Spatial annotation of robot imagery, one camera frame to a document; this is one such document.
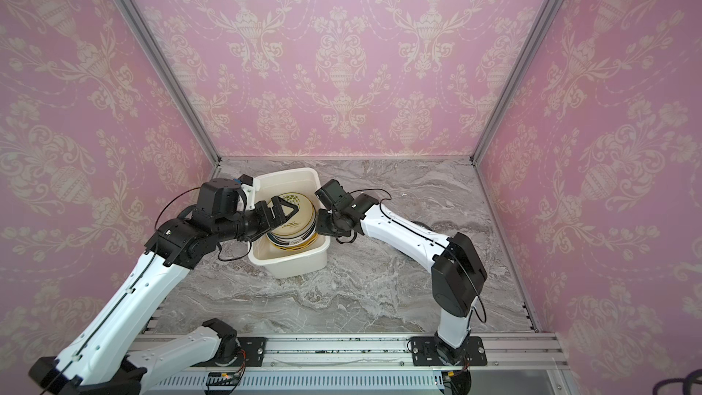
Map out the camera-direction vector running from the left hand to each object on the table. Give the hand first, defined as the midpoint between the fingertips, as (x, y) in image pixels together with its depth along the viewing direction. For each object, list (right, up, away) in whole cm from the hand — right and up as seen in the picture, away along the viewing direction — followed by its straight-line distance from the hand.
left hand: (289, 217), depth 67 cm
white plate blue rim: (-4, -11, +22) cm, 25 cm away
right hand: (+5, -5, +14) cm, 16 cm away
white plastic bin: (-6, -12, +6) cm, 15 cm away
